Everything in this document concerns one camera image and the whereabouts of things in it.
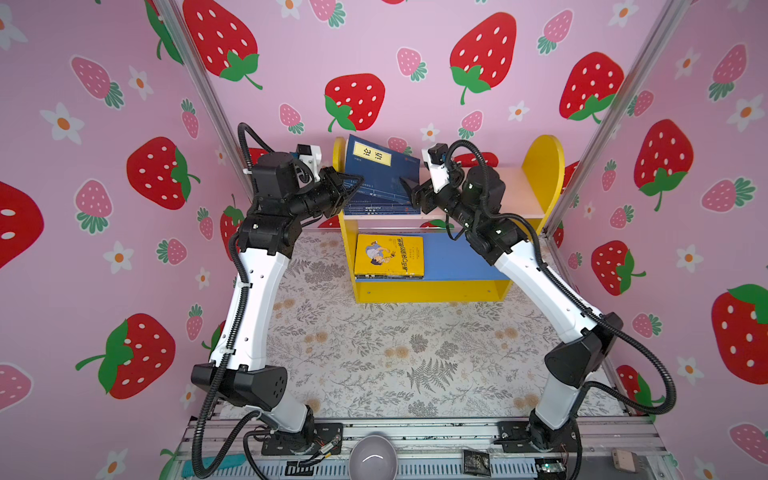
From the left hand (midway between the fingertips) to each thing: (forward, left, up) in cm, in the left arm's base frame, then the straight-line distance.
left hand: (366, 177), depth 61 cm
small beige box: (-44, -62, -49) cm, 90 cm away
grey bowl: (-44, -1, -49) cm, 66 cm away
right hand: (+6, -10, -1) cm, 12 cm away
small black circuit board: (-45, -26, -48) cm, 70 cm away
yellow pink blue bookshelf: (+5, -15, -32) cm, 36 cm away
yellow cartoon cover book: (+6, -4, -33) cm, 33 cm away
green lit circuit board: (-45, -44, -51) cm, 81 cm away
